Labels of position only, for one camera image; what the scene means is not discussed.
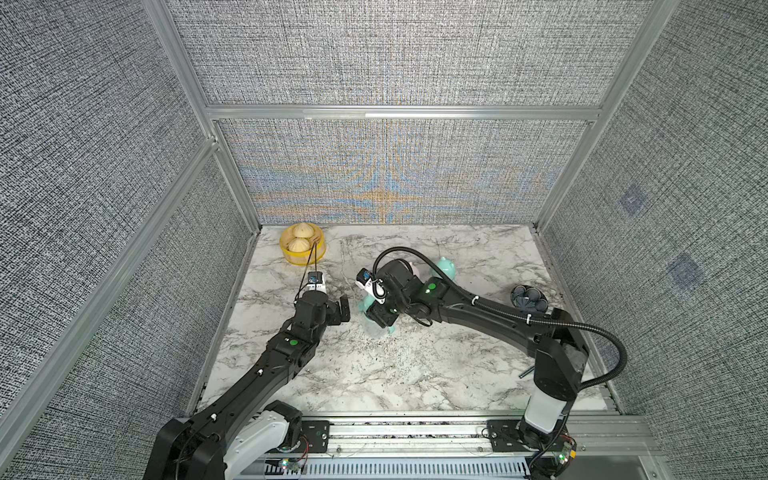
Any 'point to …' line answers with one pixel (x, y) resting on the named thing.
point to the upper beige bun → (303, 230)
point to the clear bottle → (375, 330)
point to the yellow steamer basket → (301, 258)
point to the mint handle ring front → (391, 329)
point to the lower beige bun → (299, 245)
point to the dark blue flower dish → (529, 297)
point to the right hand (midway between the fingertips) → (374, 296)
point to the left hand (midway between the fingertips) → (335, 293)
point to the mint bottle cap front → (448, 267)
